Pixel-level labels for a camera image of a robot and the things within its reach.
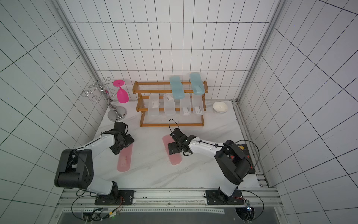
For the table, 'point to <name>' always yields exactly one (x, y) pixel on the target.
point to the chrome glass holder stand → (105, 89)
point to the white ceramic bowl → (220, 107)
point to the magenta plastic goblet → (122, 95)
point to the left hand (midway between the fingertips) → (125, 146)
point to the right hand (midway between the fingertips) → (171, 148)
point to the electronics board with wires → (246, 213)
